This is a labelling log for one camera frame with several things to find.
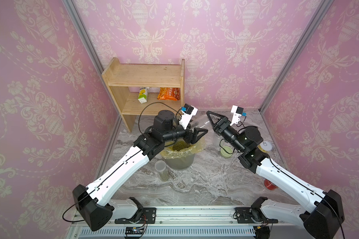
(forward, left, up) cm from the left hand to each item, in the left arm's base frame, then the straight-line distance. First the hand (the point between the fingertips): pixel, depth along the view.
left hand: (202, 128), depth 64 cm
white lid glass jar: (-8, +20, -21) cm, 30 cm away
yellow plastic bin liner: (-6, +15, -10) cm, 19 cm away
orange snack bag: (+37, +17, -11) cm, 42 cm away
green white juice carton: (+35, +34, -11) cm, 50 cm away
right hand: (+4, -2, +4) cm, 6 cm away
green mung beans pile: (+11, +10, -32) cm, 35 cm away
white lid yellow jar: (+11, -44, -31) cm, 55 cm away
